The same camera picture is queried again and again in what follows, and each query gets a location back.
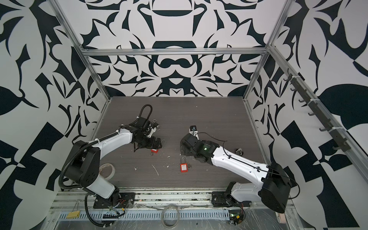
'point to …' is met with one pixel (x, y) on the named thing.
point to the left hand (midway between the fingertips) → (156, 143)
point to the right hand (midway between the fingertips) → (189, 145)
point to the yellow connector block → (73, 215)
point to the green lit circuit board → (236, 216)
